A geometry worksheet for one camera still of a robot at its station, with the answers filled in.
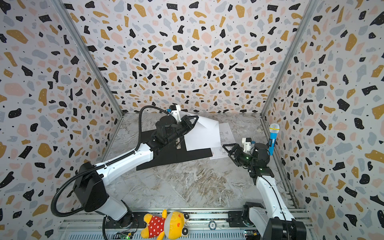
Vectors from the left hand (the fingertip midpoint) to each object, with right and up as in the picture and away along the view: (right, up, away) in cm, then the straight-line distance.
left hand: (200, 114), depth 70 cm
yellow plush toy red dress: (-13, -50, -4) cm, 51 cm away
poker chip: (+6, -54, +3) cm, 55 cm away
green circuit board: (-36, -57, 0) cm, 67 cm away
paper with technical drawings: (+19, -14, +38) cm, 45 cm away
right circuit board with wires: (+25, -58, +2) cm, 63 cm away
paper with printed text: (+2, -10, +3) cm, 10 cm away
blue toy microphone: (+38, -7, +8) cm, 40 cm away
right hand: (+12, -17, +8) cm, 23 cm away
